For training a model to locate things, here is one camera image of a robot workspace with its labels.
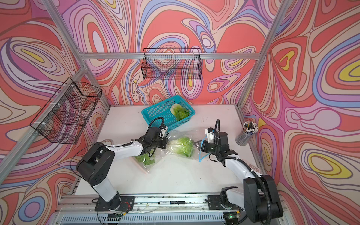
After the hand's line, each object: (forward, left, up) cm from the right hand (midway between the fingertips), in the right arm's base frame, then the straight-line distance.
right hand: (197, 147), depth 85 cm
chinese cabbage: (+1, +8, 0) cm, 9 cm away
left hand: (+7, +17, -3) cm, 19 cm away
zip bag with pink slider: (-2, +24, -3) cm, 25 cm away
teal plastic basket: (+38, +24, -5) cm, 45 cm away
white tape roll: (+10, +62, -7) cm, 63 cm away
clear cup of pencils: (+7, -32, +9) cm, 34 cm away
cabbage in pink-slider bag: (-6, +31, -1) cm, 32 cm away
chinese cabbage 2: (+28, +10, +2) cm, 30 cm away
